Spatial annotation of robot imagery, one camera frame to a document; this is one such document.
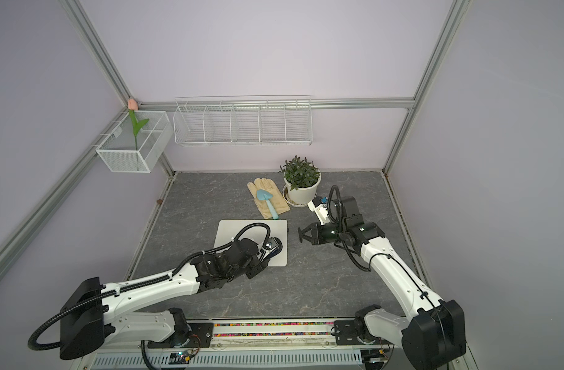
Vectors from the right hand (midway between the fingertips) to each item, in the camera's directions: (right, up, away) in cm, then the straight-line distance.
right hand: (301, 233), depth 76 cm
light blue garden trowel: (-17, +12, +32) cm, 38 cm away
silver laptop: (-31, -2, +24) cm, 39 cm away
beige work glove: (-10, +9, +32) cm, 35 cm away
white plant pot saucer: (-5, +11, +32) cm, 35 cm away
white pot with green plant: (+1, +19, +18) cm, 27 cm away
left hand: (-14, -7, +3) cm, 16 cm away
